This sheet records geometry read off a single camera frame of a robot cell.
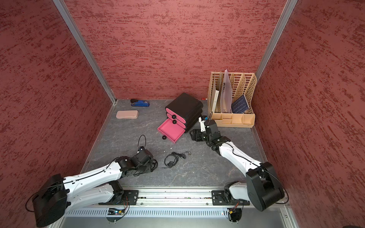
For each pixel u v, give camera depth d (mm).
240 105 1029
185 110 921
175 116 909
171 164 853
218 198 735
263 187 415
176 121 947
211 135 655
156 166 851
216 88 871
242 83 1043
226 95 1071
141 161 645
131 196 745
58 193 406
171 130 992
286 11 725
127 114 1099
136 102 1146
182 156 894
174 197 757
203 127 772
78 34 812
